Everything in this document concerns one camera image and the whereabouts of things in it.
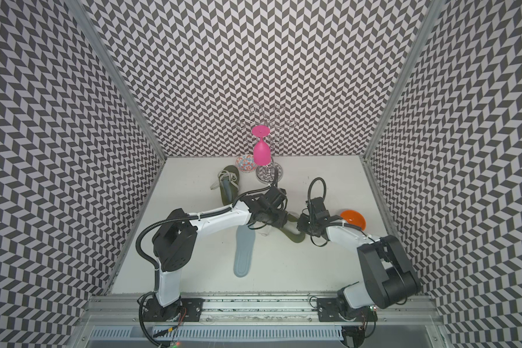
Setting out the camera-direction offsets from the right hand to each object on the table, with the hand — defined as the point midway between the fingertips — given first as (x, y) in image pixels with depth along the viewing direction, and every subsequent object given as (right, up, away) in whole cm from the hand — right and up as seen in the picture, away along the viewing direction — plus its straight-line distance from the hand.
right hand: (300, 228), depth 91 cm
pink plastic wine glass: (-16, +33, 0) cm, 36 cm away
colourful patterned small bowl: (-26, +29, +24) cm, 46 cm away
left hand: (-8, +4, -3) cm, 10 cm away
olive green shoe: (-33, +18, +10) cm, 39 cm away
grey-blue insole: (-23, -6, -3) cm, 24 cm away
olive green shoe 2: (-4, -1, 0) cm, 4 cm away
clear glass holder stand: (-12, +23, -14) cm, 30 cm away
